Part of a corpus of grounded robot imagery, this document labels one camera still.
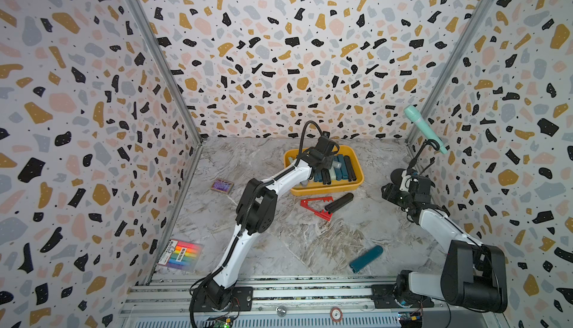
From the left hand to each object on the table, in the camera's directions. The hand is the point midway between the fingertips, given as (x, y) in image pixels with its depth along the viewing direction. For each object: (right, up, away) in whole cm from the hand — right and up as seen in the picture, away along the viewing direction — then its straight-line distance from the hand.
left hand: (333, 155), depth 98 cm
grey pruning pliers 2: (-12, -13, +4) cm, 18 cm away
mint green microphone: (+28, +15, -14) cm, 35 cm away
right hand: (+24, -14, -7) cm, 29 cm away
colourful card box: (-50, -14, +3) cm, 52 cm away
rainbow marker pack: (-57, -37, -17) cm, 70 cm away
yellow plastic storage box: (-7, -15, +4) cm, 17 cm away
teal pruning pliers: (-6, -10, +5) cm, 13 cm away
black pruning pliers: (-3, -10, +5) cm, 12 cm away
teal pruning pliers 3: (+6, -2, +12) cm, 14 cm away
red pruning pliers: (-3, -25, -5) cm, 26 cm away
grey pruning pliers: (+2, -4, +6) cm, 7 cm away
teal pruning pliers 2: (+4, -10, +6) cm, 12 cm away
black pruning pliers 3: (+3, -21, -1) cm, 21 cm away
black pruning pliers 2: (+10, -9, +8) cm, 15 cm away
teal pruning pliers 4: (+10, -39, -15) cm, 43 cm away
